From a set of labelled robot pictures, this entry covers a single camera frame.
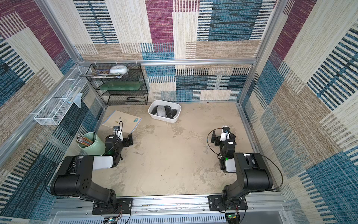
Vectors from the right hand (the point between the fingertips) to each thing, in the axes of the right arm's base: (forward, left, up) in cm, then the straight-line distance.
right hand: (223, 129), depth 91 cm
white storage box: (+29, +33, -7) cm, 45 cm away
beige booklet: (+15, +66, -10) cm, 69 cm away
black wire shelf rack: (+23, +60, +15) cm, 66 cm away
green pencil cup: (-12, +76, 0) cm, 77 cm away
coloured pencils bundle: (-10, +82, +8) cm, 83 cm away
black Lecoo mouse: (+24, +48, -6) cm, 53 cm away
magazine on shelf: (+29, +76, +24) cm, 84 cm away
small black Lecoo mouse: (+19, +34, -5) cm, 39 cm away
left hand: (0, +65, -3) cm, 65 cm away
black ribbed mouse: (+26, +37, -7) cm, 46 cm away
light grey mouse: (+21, +42, -4) cm, 47 cm away
